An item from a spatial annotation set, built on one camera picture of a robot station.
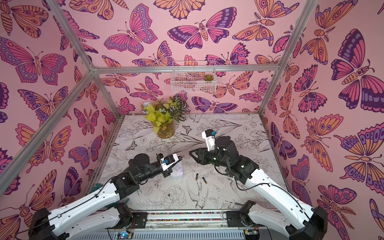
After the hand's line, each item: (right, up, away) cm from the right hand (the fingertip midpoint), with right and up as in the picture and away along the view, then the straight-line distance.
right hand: (193, 151), depth 68 cm
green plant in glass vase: (-19, +15, +24) cm, 34 cm away
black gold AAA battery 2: (+7, -21, +17) cm, 28 cm away
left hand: (-6, -2, +2) cm, 7 cm away
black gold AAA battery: (+2, -18, +20) cm, 27 cm away
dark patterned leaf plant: (-10, +21, +26) cm, 35 cm away
